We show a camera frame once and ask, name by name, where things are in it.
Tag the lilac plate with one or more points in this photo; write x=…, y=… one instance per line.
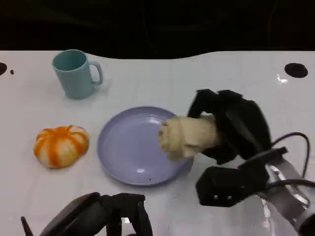
x=128, y=147

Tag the beige towel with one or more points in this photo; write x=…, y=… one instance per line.
x=187, y=137

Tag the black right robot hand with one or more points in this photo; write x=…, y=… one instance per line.
x=238, y=123

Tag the orange and white bread roll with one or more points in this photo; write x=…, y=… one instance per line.
x=60, y=146

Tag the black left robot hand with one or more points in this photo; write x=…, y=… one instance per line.
x=93, y=216

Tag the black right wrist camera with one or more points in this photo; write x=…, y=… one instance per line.
x=229, y=182

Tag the pale green mug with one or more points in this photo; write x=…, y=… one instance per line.
x=73, y=73

